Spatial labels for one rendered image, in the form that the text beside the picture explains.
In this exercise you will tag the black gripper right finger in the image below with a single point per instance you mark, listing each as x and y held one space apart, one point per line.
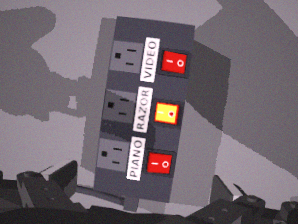
222 211

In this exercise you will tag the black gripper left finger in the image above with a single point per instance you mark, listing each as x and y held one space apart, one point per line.
49 193

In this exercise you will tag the grey power strip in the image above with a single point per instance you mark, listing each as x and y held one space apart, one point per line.
142 112

